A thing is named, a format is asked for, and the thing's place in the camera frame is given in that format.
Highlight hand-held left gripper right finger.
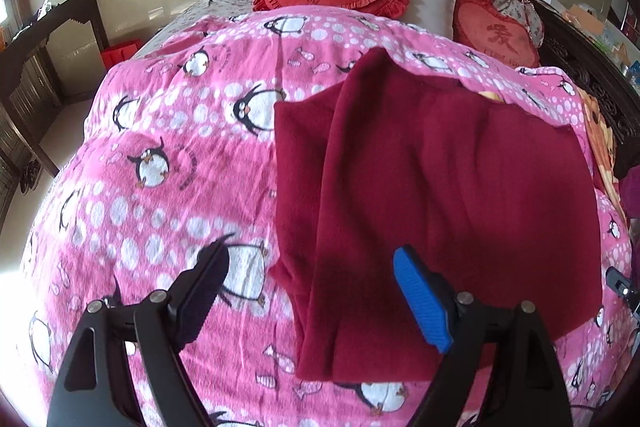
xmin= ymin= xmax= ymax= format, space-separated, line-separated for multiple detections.
xmin=392 ymin=246 xmax=573 ymax=427

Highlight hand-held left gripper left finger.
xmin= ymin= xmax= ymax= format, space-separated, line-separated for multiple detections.
xmin=46 ymin=234 xmax=236 ymax=427

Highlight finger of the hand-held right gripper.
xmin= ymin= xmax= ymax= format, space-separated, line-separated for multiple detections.
xmin=605 ymin=266 xmax=640 ymax=313

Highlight dark red fleece garment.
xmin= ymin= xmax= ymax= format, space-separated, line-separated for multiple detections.
xmin=267 ymin=47 xmax=603 ymax=383

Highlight pink penguin print blanket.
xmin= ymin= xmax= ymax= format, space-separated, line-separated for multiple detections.
xmin=17 ymin=5 xmax=638 ymax=427

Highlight pair of dark shoes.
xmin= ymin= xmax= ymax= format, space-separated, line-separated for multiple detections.
xmin=19 ymin=159 xmax=43 ymax=195

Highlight wooden louvred cabinet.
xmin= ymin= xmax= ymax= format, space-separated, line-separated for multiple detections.
xmin=0 ymin=107 xmax=31 ymax=223

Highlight red box on floor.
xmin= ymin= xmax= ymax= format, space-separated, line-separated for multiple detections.
xmin=100 ymin=41 xmax=140 ymax=70

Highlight cardboard box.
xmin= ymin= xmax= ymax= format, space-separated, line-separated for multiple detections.
xmin=562 ymin=4 xmax=608 ymax=38

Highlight small red heart cushion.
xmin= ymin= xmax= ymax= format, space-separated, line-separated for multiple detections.
xmin=452 ymin=0 xmax=542 ymax=68

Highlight dark wooden table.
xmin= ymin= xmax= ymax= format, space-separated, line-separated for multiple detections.
xmin=0 ymin=0 xmax=111 ymax=178

